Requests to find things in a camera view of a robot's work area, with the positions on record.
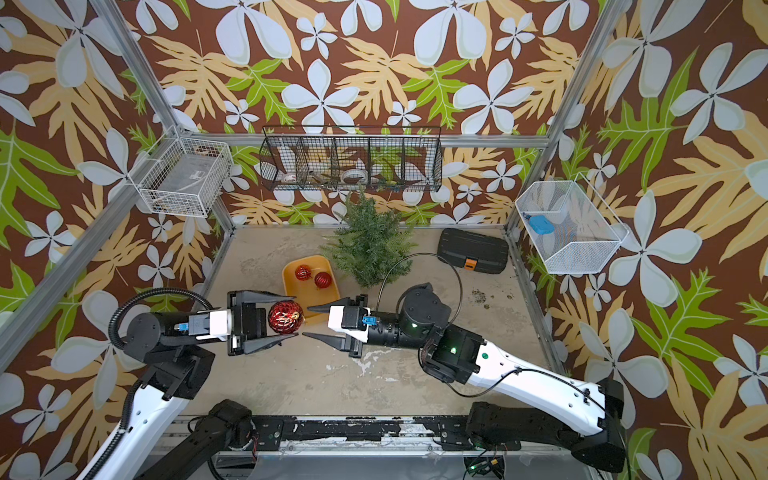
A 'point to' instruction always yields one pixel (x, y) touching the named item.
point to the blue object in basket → (541, 224)
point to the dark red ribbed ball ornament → (322, 280)
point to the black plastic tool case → (473, 250)
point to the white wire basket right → (586, 231)
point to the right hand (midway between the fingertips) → (309, 316)
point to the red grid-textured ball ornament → (302, 272)
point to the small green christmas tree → (370, 244)
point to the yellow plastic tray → (312, 281)
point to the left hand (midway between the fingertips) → (295, 311)
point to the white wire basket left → (183, 176)
